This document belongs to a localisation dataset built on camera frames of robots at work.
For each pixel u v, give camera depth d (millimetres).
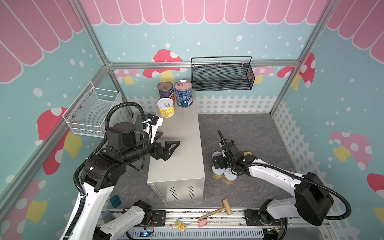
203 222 712
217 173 838
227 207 767
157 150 483
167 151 489
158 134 596
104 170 352
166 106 683
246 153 940
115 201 787
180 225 716
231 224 742
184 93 684
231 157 654
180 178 528
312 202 419
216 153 897
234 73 943
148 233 723
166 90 687
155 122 477
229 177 823
